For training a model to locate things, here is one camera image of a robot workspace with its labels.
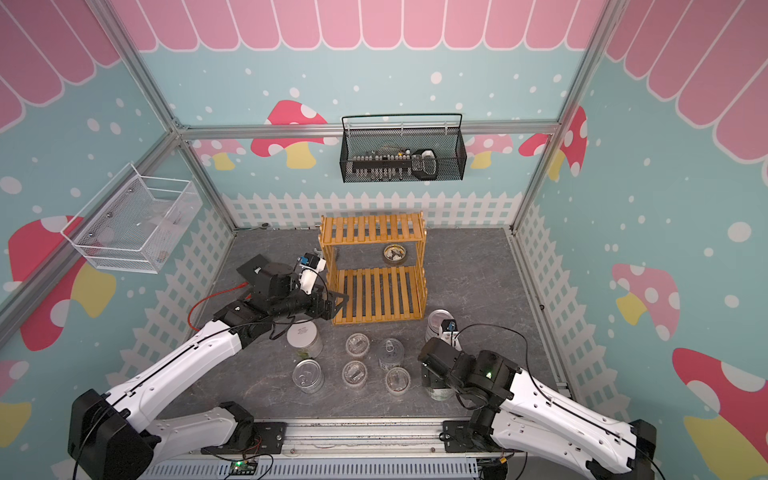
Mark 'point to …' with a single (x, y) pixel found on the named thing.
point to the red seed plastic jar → (354, 373)
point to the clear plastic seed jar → (357, 344)
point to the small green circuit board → (243, 468)
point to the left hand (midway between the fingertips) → (334, 297)
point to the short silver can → (308, 376)
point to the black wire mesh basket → (450, 146)
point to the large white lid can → (305, 338)
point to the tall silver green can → (435, 321)
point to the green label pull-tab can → (390, 353)
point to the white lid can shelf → (442, 394)
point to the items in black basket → (391, 163)
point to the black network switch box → (253, 271)
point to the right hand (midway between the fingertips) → (436, 367)
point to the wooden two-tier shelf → (378, 260)
